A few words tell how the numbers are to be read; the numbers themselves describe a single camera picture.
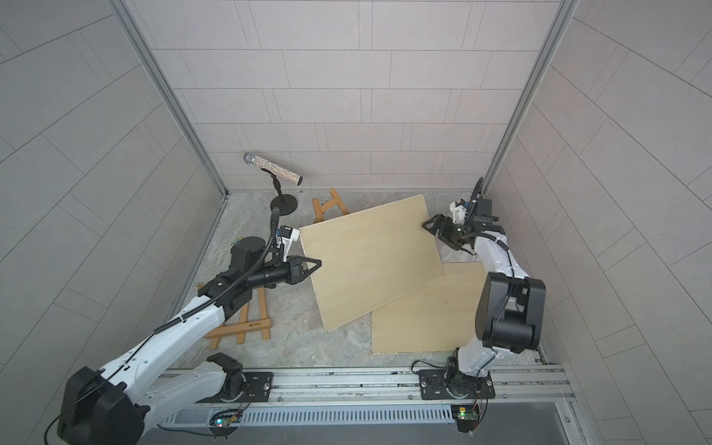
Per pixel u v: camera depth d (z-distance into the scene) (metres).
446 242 0.82
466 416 0.68
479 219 0.69
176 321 0.47
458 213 0.81
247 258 0.56
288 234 0.68
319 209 0.85
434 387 0.71
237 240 1.00
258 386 0.71
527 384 0.73
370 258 0.80
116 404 0.37
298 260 0.66
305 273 0.68
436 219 0.80
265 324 0.79
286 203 1.11
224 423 0.63
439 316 0.85
